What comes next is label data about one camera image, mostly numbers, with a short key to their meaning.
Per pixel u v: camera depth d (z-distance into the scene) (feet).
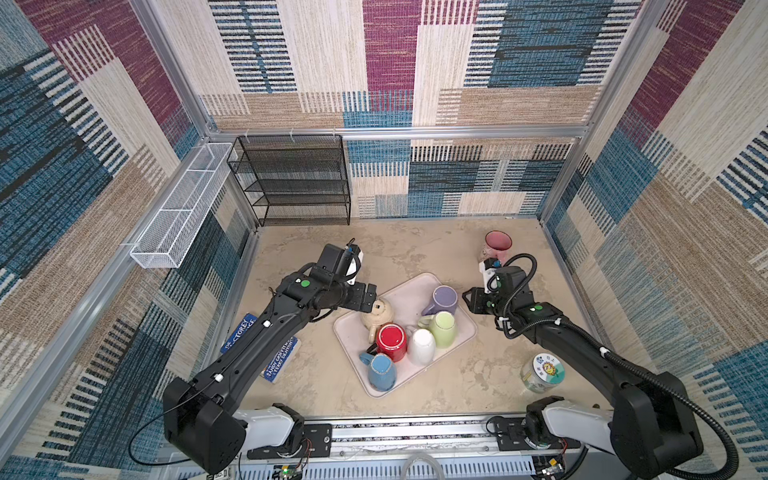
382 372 2.44
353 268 2.04
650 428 1.31
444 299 2.87
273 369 2.72
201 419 1.24
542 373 2.49
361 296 2.26
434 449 2.39
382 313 2.83
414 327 2.91
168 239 2.34
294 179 3.60
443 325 2.68
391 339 2.73
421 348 2.60
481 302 2.51
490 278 2.51
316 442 2.40
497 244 3.32
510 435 2.40
